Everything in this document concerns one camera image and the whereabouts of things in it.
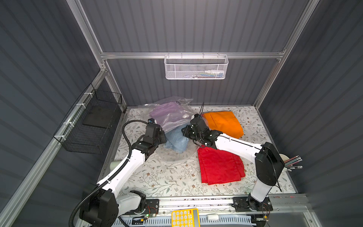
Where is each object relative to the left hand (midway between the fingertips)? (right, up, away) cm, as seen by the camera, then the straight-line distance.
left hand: (163, 134), depth 82 cm
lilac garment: (+2, +13, +7) cm, 15 cm away
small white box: (+27, -39, -13) cm, 49 cm away
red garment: (+33, -19, 0) cm, 38 cm away
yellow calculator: (+14, -40, -13) cm, 44 cm away
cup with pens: (+71, -15, -4) cm, 73 cm away
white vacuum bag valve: (+13, +11, +9) cm, 19 cm away
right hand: (+11, +3, +1) cm, 11 cm away
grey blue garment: (+8, -3, 0) cm, 8 cm away
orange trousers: (+42, +7, +17) cm, 46 cm away
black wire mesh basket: (-38, +4, -10) cm, 40 cm away
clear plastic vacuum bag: (+1, -15, +11) cm, 19 cm away
